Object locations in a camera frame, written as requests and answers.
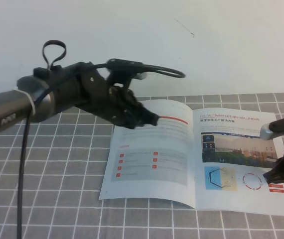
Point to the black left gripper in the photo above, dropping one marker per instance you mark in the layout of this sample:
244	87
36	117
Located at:
112	100

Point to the white brochure book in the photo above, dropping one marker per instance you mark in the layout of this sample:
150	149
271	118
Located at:
208	159

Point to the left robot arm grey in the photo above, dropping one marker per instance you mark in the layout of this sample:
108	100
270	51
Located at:
48	92

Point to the grey checked tablecloth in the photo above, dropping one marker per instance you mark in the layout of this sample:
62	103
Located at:
65	163

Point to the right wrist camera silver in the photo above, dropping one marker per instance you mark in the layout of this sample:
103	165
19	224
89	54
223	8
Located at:
279	128

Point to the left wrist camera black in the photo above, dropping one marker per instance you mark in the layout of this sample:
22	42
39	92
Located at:
123	71

